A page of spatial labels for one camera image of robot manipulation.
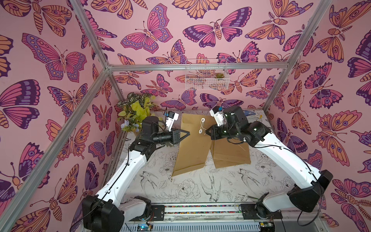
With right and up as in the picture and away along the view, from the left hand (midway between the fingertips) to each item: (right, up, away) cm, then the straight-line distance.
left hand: (190, 133), depth 69 cm
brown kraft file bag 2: (+23, -14, +21) cm, 34 cm away
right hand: (+8, +2, +2) cm, 9 cm away
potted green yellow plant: (-34, +12, +17) cm, 40 cm away
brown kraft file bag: (+2, -7, 0) cm, 8 cm away
